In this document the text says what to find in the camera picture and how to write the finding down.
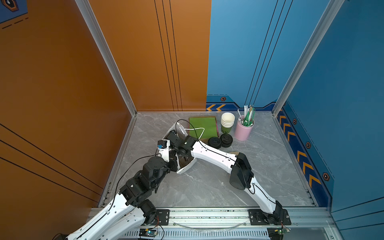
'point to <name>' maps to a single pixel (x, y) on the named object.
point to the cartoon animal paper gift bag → (176, 132)
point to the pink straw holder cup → (243, 132)
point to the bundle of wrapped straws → (249, 113)
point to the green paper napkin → (202, 127)
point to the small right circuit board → (277, 233)
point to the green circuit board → (146, 232)
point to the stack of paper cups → (227, 120)
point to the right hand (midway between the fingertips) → (177, 150)
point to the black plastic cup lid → (215, 142)
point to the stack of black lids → (226, 140)
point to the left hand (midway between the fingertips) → (177, 149)
